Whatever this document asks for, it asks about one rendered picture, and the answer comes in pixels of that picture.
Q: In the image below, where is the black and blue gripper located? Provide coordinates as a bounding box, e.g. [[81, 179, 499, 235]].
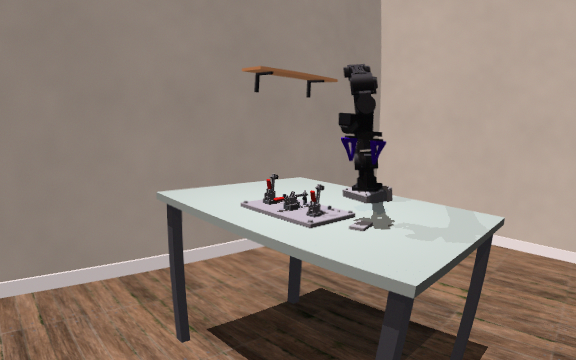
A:
[[341, 130, 386, 164]]

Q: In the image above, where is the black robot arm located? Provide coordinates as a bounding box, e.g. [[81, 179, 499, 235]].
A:
[[339, 64, 383, 192]]

